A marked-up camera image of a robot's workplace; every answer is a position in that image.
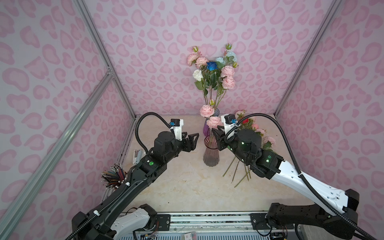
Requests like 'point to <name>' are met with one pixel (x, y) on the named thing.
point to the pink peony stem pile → (268, 143)
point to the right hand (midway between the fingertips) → (215, 126)
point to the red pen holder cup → (114, 177)
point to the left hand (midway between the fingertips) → (194, 131)
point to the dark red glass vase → (211, 156)
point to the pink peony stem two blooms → (207, 111)
